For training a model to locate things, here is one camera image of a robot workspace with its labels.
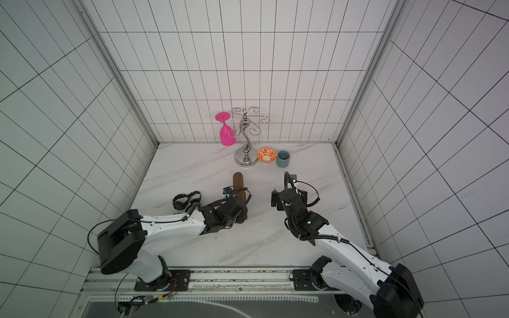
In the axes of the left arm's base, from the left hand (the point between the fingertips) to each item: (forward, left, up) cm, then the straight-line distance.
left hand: (240, 213), depth 86 cm
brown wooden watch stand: (+14, +2, +4) cm, 15 cm away
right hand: (+7, -19, +11) cm, 23 cm away
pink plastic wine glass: (+37, +9, +12) cm, 40 cm away
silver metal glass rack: (+37, -1, -4) cm, 37 cm away
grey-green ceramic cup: (+31, -21, +1) cm, 38 cm away
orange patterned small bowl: (+36, -12, -2) cm, 38 cm away
